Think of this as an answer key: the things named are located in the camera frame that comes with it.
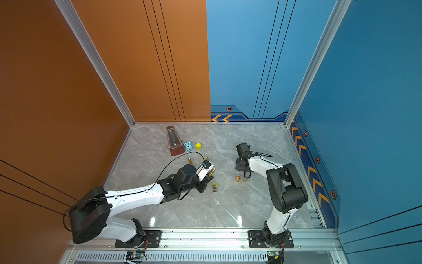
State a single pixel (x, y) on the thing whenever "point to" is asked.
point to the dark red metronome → (175, 143)
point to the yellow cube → (198, 146)
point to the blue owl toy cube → (188, 146)
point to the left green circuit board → (133, 254)
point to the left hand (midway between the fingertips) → (212, 174)
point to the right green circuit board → (272, 255)
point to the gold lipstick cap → (245, 180)
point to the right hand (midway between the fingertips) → (242, 165)
